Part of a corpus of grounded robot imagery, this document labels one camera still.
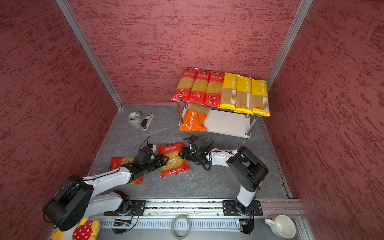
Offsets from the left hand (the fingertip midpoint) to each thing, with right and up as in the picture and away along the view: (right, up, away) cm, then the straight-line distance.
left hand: (165, 163), depth 88 cm
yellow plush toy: (-30, -22, -25) cm, 44 cm away
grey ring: (+7, -25, -19) cm, 32 cm away
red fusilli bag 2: (-29, +1, -2) cm, 29 cm away
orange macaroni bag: (+18, +27, +10) cm, 34 cm away
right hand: (+9, +3, 0) cm, 9 cm away
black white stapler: (-18, +24, +17) cm, 35 cm away
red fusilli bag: (+7, 0, -3) cm, 7 cm away
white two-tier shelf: (+40, +25, +19) cm, 51 cm away
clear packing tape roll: (-29, +27, +24) cm, 47 cm away
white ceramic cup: (+58, -22, -22) cm, 66 cm away
